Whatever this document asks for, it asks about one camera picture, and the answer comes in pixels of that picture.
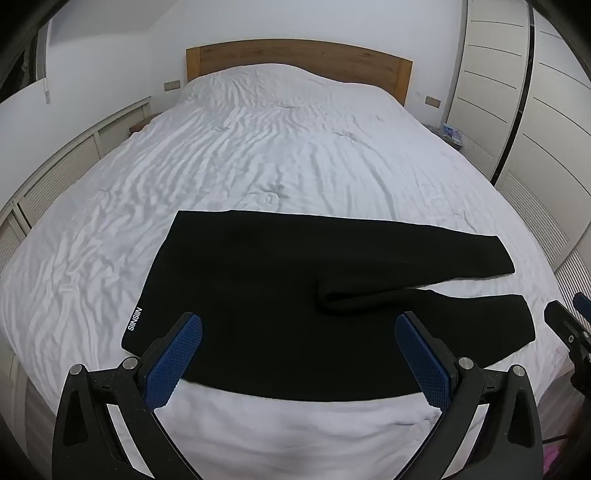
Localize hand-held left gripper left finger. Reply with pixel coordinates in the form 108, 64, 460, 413
52, 312, 204, 480

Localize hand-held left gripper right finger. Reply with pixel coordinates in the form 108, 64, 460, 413
394, 311, 542, 480

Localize black pants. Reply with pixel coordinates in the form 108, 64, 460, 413
121, 210, 536, 398

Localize white louvred low cabinet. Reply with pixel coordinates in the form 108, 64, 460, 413
0, 97, 153, 324

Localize wooden headboard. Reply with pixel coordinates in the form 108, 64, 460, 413
186, 40, 413, 107

